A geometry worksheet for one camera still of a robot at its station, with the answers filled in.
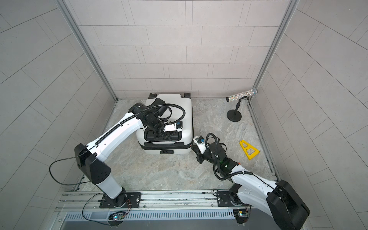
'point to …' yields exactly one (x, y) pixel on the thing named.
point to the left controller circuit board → (117, 216)
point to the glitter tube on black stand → (234, 115)
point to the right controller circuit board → (241, 215)
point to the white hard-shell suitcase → (178, 137)
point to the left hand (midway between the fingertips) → (173, 134)
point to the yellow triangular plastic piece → (246, 148)
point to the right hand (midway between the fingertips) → (192, 147)
